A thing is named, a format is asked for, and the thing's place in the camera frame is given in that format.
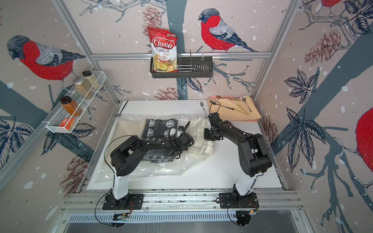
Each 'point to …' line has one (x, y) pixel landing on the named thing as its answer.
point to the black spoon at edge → (120, 114)
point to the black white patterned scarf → (158, 129)
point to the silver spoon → (244, 99)
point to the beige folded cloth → (125, 129)
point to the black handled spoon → (221, 106)
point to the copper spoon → (218, 97)
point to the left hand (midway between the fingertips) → (186, 139)
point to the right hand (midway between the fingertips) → (206, 135)
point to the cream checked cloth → (201, 148)
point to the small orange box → (68, 123)
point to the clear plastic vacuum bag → (104, 171)
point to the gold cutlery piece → (245, 112)
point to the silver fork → (201, 104)
